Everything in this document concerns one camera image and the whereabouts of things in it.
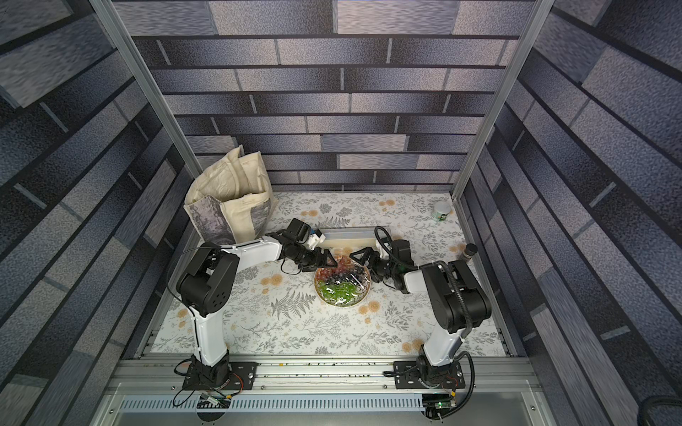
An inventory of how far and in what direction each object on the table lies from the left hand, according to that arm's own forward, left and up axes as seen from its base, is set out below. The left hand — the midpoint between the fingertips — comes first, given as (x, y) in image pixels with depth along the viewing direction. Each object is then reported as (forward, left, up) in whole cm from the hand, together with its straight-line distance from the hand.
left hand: (330, 264), depth 92 cm
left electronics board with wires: (-40, +29, -6) cm, 50 cm away
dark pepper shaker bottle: (+3, -49, +5) cm, 49 cm away
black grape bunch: (-4, -9, 0) cm, 10 cm away
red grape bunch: (0, -4, -1) cm, 4 cm away
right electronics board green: (-40, -30, -5) cm, 50 cm away
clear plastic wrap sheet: (-8, -5, -1) cm, 9 cm away
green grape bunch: (-10, -3, -2) cm, 10 cm away
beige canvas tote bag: (+9, +30, +22) cm, 39 cm away
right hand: (+1, -8, 0) cm, 8 cm away
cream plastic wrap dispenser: (+12, -6, -2) cm, 14 cm away
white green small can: (+25, -45, +1) cm, 52 cm away
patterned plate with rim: (-9, -11, -2) cm, 14 cm away
